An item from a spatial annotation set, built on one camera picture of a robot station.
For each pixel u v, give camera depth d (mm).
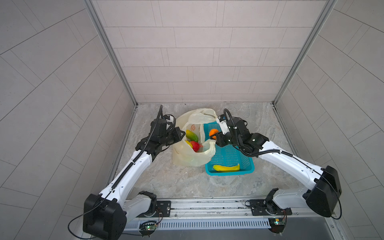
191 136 936
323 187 382
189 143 860
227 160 874
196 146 878
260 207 706
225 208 723
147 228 642
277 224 672
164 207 712
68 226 359
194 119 807
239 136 565
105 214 366
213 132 735
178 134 667
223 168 826
